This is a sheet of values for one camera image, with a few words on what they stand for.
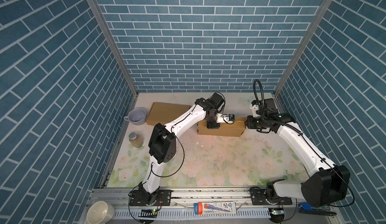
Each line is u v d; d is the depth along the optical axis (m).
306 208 0.70
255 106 0.74
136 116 1.02
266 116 0.61
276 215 0.74
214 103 0.69
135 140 0.85
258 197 0.74
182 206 0.72
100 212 0.67
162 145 0.52
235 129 0.83
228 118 0.75
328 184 0.39
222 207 0.71
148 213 0.72
